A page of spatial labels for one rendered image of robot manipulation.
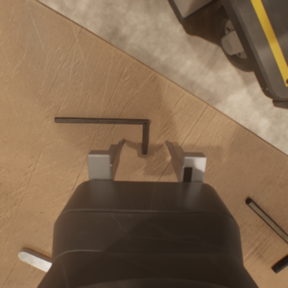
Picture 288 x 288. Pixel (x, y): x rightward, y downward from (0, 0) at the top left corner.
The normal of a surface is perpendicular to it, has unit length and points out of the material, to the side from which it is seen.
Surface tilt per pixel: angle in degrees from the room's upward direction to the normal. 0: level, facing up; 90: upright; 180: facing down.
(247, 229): 0
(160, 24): 0
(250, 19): 0
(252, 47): 45
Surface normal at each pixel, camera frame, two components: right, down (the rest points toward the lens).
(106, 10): 0.00, 0.29
